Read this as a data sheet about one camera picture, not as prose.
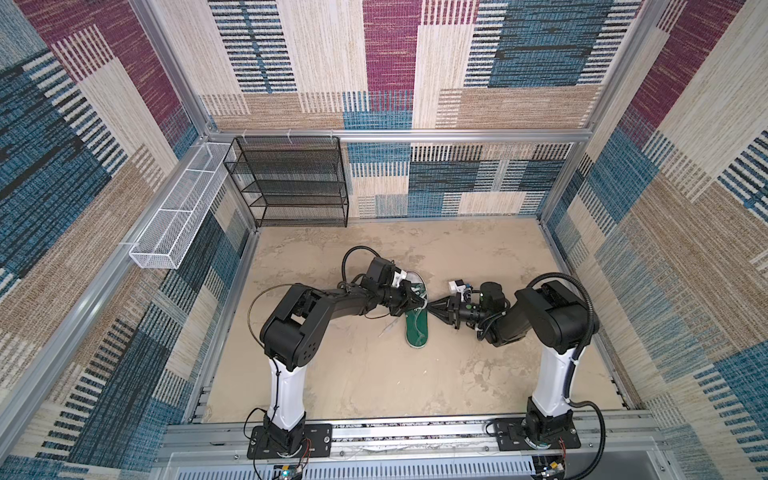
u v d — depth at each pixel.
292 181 1.11
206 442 0.75
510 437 0.73
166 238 0.93
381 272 0.78
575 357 0.55
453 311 0.84
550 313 0.54
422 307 0.90
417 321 0.89
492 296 0.78
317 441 0.73
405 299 0.84
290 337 0.53
